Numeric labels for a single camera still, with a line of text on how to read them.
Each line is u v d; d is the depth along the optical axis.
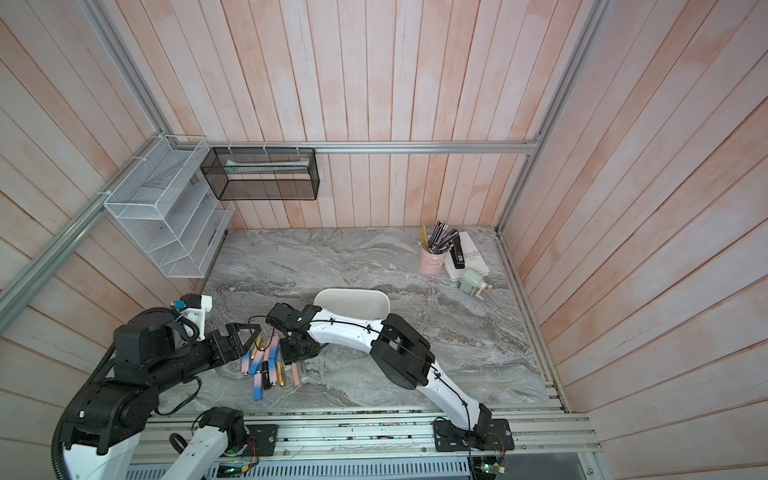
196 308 0.55
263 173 1.01
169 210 0.75
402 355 0.54
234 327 0.54
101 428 0.36
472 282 0.97
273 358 0.86
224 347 0.52
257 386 0.81
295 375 0.83
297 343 0.64
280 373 0.84
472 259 1.10
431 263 1.01
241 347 0.53
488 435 0.64
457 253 1.07
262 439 0.73
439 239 1.02
